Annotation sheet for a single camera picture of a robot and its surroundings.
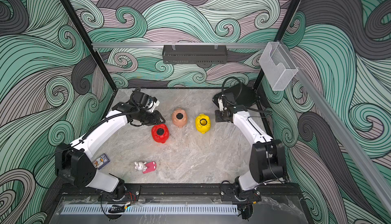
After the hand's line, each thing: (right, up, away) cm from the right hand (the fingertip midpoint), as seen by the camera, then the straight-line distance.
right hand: (218, 115), depth 89 cm
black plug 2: (-35, -9, -2) cm, 36 cm away
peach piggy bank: (-24, -5, +5) cm, 25 cm away
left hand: (-31, -1, -9) cm, 33 cm away
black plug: (-23, -1, +4) cm, 24 cm away
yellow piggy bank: (-9, -5, +2) cm, 10 cm away
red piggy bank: (-34, -13, -3) cm, 36 cm away
